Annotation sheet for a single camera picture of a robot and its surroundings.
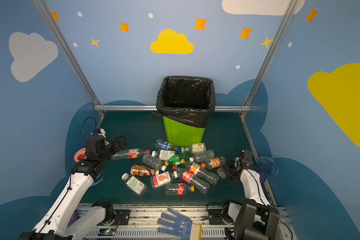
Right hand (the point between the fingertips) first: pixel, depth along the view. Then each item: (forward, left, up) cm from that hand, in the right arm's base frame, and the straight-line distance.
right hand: (226, 166), depth 87 cm
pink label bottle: (-9, +37, -1) cm, 38 cm away
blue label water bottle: (-6, +3, +8) cm, 10 cm away
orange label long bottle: (-3, +19, +1) cm, 19 cm away
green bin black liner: (+39, +26, +13) cm, 49 cm away
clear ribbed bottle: (+5, +14, +1) cm, 15 cm away
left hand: (+4, +60, +17) cm, 62 cm away
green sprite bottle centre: (+3, +31, 0) cm, 31 cm away
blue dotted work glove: (-31, +24, -4) cm, 40 cm away
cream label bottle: (+12, +18, 0) cm, 22 cm away
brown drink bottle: (-5, +50, 0) cm, 50 cm away
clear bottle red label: (+6, +58, 0) cm, 58 cm away
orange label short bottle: (+2, +6, 0) cm, 6 cm away
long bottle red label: (-9, +20, 0) cm, 22 cm away
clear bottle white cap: (-13, +52, -1) cm, 54 cm away
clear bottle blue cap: (+13, +39, 0) cm, 41 cm away
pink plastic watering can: (-1, +85, +8) cm, 86 cm away
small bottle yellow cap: (-15, +28, +1) cm, 31 cm away
